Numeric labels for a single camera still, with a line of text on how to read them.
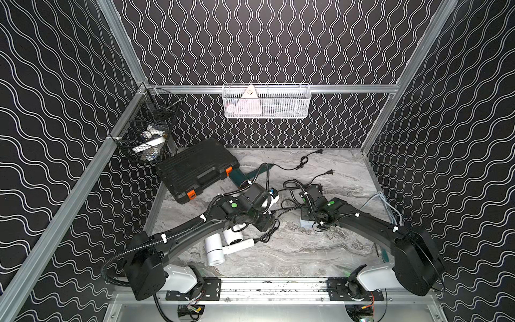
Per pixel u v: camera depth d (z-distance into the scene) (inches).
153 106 38.4
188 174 39.7
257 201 23.5
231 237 32.6
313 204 26.3
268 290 30.0
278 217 34.7
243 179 39.0
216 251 31.2
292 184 41.4
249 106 35.7
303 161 45.0
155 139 30.2
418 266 16.7
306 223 34.4
